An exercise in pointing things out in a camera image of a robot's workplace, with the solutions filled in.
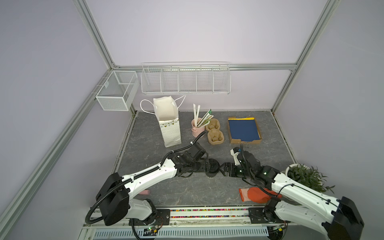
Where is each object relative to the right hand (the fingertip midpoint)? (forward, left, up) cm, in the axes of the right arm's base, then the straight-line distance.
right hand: (224, 169), depth 79 cm
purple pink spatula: (-10, +43, -7) cm, 45 cm away
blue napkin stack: (+33, -19, -7) cm, 39 cm away
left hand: (0, +10, +1) cm, 10 cm away
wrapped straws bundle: (+30, +10, +6) cm, 32 cm away
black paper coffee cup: (-2, +7, -3) cm, 8 cm away
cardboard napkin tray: (+23, -13, -7) cm, 27 cm away
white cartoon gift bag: (+40, +36, +2) cm, 54 cm away
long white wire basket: (+58, +30, +20) cm, 68 cm away
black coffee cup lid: (+1, +5, +2) cm, 6 cm away
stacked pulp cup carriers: (+27, +3, -7) cm, 28 cm away
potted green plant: (-7, -37, +8) cm, 39 cm away
